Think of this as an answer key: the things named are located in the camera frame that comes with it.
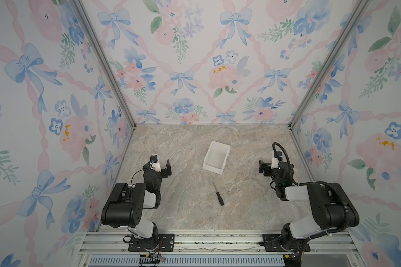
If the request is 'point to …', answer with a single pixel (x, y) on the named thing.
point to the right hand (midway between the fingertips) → (270, 159)
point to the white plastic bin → (216, 157)
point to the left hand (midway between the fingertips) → (160, 160)
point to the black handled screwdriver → (219, 196)
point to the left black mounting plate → (158, 242)
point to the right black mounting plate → (272, 243)
